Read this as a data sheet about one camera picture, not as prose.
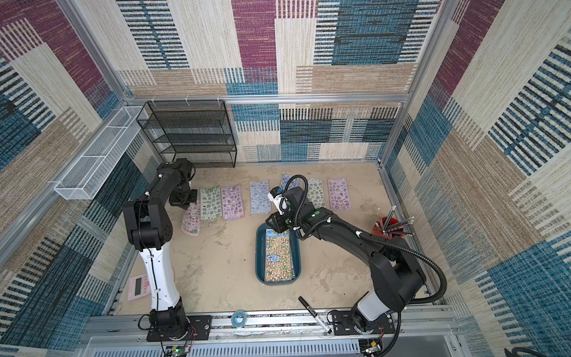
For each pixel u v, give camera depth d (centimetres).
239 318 76
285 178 113
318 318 74
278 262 85
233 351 70
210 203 105
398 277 43
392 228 87
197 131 108
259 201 105
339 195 108
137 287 81
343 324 73
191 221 99
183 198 87
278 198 75
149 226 59
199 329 73
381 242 46
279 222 73
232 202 105
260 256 87
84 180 71
